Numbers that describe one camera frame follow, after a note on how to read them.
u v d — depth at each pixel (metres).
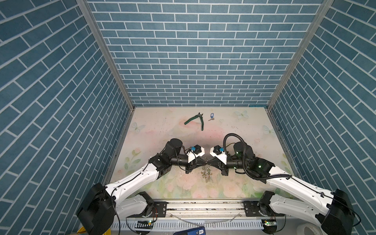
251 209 0.74
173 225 0.77
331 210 0.40
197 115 1.15
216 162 0.65
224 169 0.63
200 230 0.65
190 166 0.64
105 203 0.39
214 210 0.75
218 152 0.60
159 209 0.74
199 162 0.71
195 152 0.62
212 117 1.15
